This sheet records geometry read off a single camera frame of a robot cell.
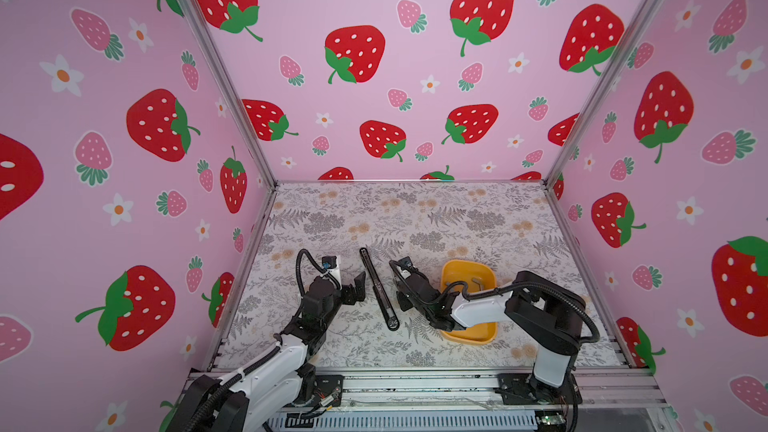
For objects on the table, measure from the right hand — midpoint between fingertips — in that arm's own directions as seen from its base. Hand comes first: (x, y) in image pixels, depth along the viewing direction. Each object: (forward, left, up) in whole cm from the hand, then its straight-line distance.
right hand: (397, 284), depth 91 cm
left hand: (-1, +13, +7) cm, 15 cm away
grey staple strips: (+5, -25, -2) cm, 25 cm away
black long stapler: (-10, +1, 0) cm, 10 cm away
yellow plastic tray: (+7, -24, -2) cm, 25 cm away
